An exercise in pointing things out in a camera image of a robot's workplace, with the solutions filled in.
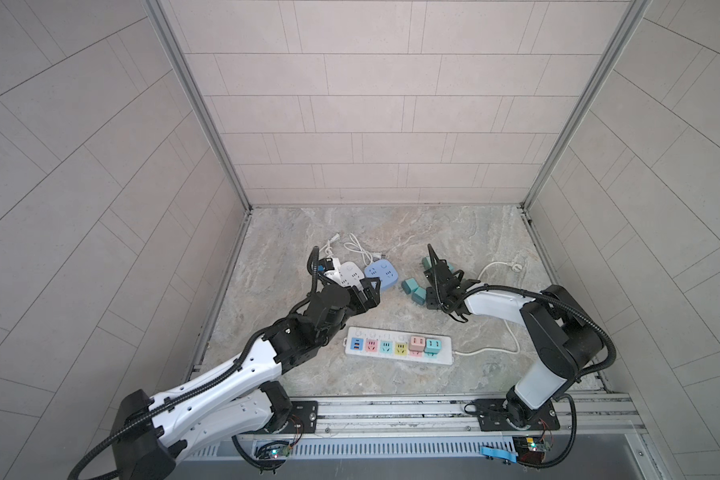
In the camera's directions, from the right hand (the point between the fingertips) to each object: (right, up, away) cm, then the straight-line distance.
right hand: (431, 299), depth 95 cm
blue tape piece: (+11, -27, -30) cm, 42 cm away
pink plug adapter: (-7, -8, -18) cm, 21 cm away
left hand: (-18, +9, -23) cm, 31 cm away
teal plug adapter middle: (-5, +2, -5) cm, 7 cm away
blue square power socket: (-15, +9, +1) cm, 18 cm away
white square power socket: (-26, +8, -1) cm, 27 cm away
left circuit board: (-42, -28, -28) cm, 57 cm away
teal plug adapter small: (-3, -8, -19) cm, 20 cm away
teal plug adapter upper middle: (-7, +5, -2) cm, 9 cm away
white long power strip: (-13, -9, -15) cm, 22 cm away
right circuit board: (+18, -28, -27) cm, 43 cm away
